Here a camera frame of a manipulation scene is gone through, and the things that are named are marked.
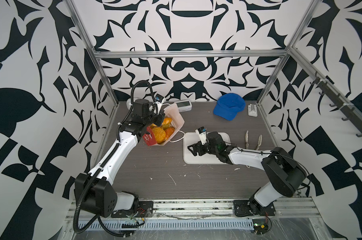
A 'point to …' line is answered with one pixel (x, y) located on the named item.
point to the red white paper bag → (173, 111)
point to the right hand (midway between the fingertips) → (194, 143)
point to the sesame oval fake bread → (160, 134)
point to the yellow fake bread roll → (167, 120)
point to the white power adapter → (252, 110)
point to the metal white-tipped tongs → (259, 142)
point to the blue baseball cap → (228, 105)
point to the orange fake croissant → (169, 131)
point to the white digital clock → (184, 105)
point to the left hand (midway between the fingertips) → (162, 107)
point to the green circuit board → (260, 226)
